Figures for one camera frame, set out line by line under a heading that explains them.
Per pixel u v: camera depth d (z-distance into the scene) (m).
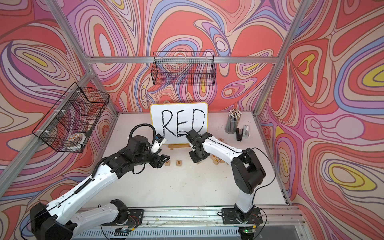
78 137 0.72
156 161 0.65
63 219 0.40
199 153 0.74
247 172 0.47
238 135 1.03
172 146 0.93
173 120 0.88
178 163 0.91
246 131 1.05
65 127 0.72
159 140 0.65
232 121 0.97
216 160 0.91
